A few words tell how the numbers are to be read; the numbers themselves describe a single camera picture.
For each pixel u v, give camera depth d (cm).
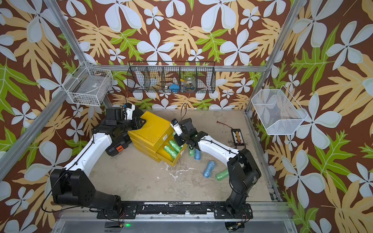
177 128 78
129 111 74
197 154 93
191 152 93
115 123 64
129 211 74
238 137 102
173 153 84
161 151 86
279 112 82
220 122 113
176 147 87
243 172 46
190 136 66
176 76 97
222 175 84
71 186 41
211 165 88
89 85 86
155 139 77
